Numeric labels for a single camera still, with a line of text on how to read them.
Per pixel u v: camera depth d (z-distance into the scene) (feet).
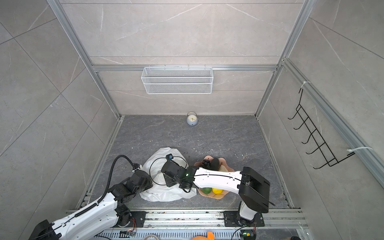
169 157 2.31
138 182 2.11
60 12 2.27
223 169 2.75
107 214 1.94
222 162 2.89
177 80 3.30
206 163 2.80
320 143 2.13
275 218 2.45
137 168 2.45
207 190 2.48
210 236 2.16
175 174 1.91
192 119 3.74
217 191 2.51
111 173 2.00
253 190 1.35
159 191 2.43
